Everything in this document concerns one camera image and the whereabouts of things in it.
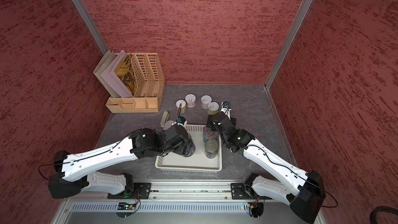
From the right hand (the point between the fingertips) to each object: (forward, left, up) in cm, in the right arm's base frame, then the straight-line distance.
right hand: (217, 119), depth 78 cm
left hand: (-13, +17, 0) cm, 22 cm away
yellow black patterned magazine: (+35, +58, +1) cm, 67 cm away
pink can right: (+24, +6, -13) cm, 28 cm away
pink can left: (+24, +16, -13) cm, 32 cm away
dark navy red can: (-11, +3, -10) cm, 16 cm away
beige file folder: (+41, +66, +12) cm, 79 cm away
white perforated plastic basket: (-14, +11, -23) cm, 29 cm away
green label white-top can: (+18, +1, -14) cm, 23 cm away
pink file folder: (+26, +61, +6) cm, 67 cm away
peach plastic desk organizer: (+45, +48, -14) cm, 67 cm away
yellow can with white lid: (+2, +27, -6) cm, 27 cm away
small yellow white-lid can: (+19, +20, -14) cm, 31 cm away
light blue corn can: (-4, +4, -9) cm, 11 cm away
